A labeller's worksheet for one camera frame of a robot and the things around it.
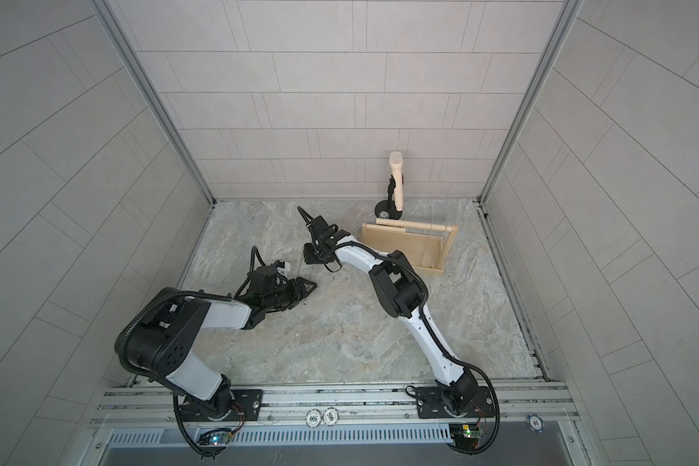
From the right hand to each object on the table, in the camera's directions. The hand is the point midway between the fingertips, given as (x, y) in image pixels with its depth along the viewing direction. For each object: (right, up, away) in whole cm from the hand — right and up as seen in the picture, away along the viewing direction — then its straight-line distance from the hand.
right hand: (308, 257), depth 101 cm
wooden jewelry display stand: (+41, +4, +2) cm, 41 cm away
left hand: (+5, -9, -10) cm, 14 cm away
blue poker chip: (+61, -36, -33) cm, 78 cm away
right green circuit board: (+45, -38, -33) cm, 67 cm away
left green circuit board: (-13, -37, -36) cm, 53 cm away
